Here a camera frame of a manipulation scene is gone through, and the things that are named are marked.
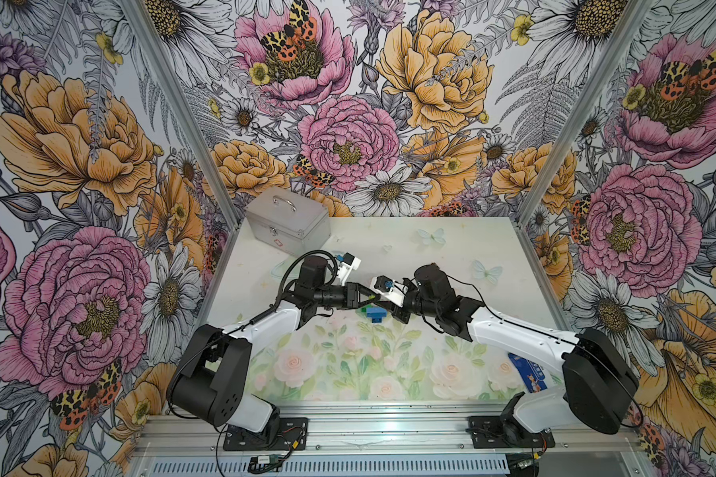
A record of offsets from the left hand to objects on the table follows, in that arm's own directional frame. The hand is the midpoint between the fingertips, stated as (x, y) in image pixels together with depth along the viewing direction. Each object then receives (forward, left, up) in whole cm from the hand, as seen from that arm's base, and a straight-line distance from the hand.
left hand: (376, 305), depth 81 cm
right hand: (+2, -1, 0) cm, 2 cm away
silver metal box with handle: (+34, +29, -1) cm, 44 cm away
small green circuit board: (-32, +26, -15) cm, 44 cm away
